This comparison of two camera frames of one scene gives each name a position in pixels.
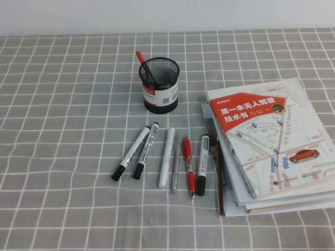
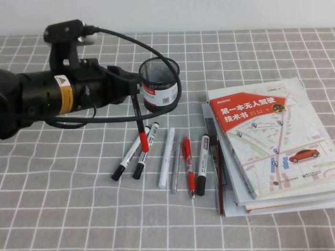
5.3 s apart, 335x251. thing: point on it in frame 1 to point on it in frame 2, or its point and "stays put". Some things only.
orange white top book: x=279 y=139 stays put
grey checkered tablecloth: x=72 y=106 stays put
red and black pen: x=148 y=71 to x=142 y=135
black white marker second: x=139 y=168 stays put
